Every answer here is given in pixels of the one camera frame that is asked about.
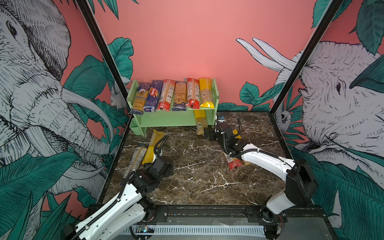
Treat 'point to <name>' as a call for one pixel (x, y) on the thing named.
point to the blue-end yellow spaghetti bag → (180, 103)
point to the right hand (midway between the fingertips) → (208, 126)
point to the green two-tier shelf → (168, 118)
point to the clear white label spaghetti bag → (136, 163)
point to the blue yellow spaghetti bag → (140, 98)
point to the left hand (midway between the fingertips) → (162, 162)
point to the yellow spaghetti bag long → (205, 92)
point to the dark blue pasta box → (153, 96)
